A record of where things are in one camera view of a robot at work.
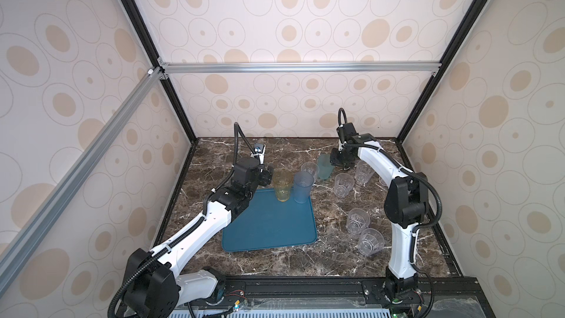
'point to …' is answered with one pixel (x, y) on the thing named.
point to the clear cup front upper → (357, 221)
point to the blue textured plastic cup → (302, 183)
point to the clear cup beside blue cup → (310, 167)
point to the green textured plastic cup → (325, 168)
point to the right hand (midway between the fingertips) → (334, 161)
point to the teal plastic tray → (264, 221)
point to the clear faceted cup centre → (343, 183)
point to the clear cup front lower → (371, 241)
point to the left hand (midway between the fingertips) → (267, 158)
